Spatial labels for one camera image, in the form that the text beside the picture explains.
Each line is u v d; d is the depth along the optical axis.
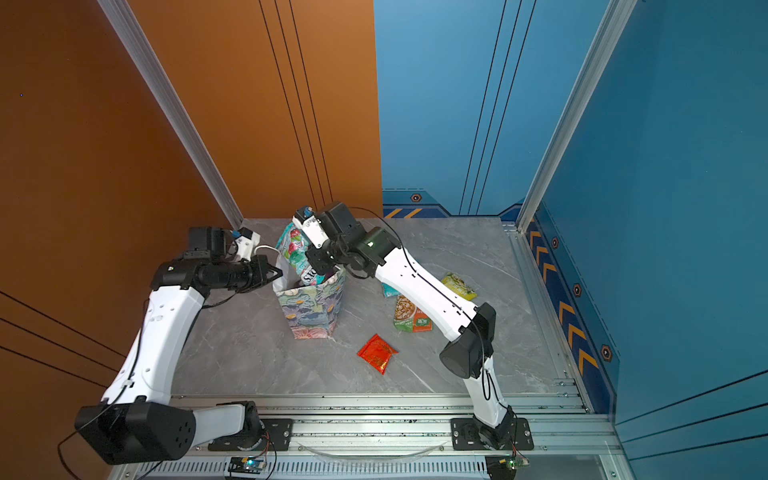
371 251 0.51
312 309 0.78
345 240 0.54
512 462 0.70
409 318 0.94
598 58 0.76
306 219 0.61
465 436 0.72
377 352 0.87
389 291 0.97
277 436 0.74
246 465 0.71
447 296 0.48
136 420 0.38
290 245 0.71
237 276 0.62
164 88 0.82
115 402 0.38
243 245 0.68
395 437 0.75
